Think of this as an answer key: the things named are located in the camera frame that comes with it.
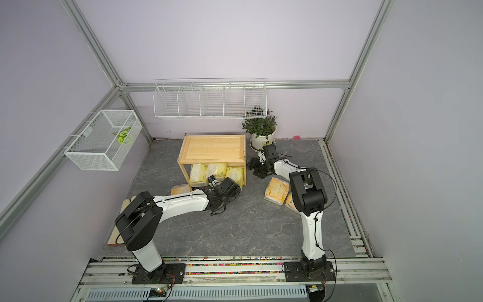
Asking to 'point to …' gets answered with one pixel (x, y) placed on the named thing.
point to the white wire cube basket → (108, 139)
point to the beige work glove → (115, 233)
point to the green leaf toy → (122, 134)
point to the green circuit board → (157, 292)
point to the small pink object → (297, 138)
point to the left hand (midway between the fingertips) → (230, 197)
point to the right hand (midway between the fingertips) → (248, 167)
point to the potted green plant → (263, 130)
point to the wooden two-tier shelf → (227, 150)
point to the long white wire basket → (214, 97)
